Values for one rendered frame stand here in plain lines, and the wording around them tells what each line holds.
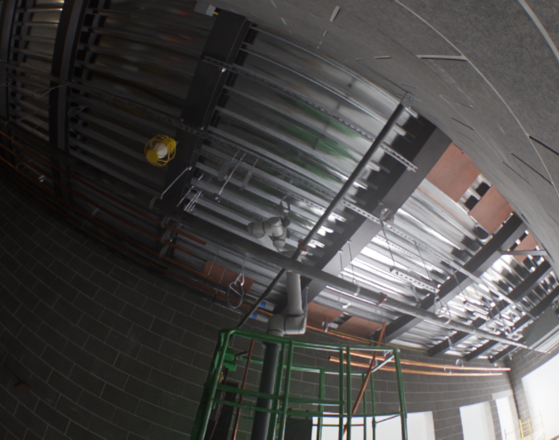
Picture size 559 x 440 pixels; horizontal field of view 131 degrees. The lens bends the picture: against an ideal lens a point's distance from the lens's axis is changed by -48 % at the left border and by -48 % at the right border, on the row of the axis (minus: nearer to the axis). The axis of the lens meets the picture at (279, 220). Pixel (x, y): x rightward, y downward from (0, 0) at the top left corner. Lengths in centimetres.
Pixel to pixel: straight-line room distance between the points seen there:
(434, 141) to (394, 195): 59
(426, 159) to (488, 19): 191
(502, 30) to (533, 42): 4
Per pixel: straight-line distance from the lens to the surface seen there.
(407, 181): 217
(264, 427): 193
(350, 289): 193
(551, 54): 29
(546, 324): 586
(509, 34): 30
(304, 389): 346
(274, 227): 162
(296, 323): 213
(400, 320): 423
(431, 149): 214
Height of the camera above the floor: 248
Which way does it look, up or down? 53 degrees up
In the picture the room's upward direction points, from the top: 11 degrees clockwise
